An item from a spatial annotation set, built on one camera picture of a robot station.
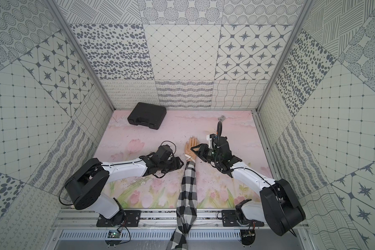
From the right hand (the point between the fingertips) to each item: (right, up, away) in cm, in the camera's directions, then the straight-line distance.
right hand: (193, 152), depth 82 cm
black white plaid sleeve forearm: (-3, -26, -11) cm, 28 cm away
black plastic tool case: (-35, +23, +33) cm, 53 cm away
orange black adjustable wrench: (+22, +19, +33) cm, 44 cm away
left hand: (-5, -10, +3) cm, 11 cm away
